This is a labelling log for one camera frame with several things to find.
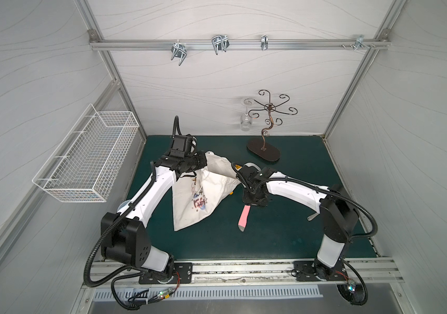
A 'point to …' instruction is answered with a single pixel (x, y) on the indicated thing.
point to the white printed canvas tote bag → (195, 194)
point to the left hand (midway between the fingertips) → (207, 159)
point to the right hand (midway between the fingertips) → (248, 203)
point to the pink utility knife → (244, 218)
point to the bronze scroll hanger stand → (260, 146)
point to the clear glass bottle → (246, 122)
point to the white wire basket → (83, 167)
